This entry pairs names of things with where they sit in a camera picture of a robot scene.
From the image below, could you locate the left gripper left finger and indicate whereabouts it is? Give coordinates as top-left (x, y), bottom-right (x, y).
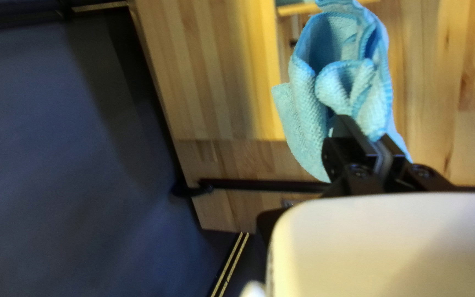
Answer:
top-left (322, 115), bottom-right (383, 197)

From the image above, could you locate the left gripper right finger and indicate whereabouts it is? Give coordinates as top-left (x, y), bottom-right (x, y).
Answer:
top-left (379, 134), bottom-right (457, 194)

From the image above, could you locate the light blue towel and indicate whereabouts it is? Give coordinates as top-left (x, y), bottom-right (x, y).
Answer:
top-left (271, 0), bottom-right (414, 183)

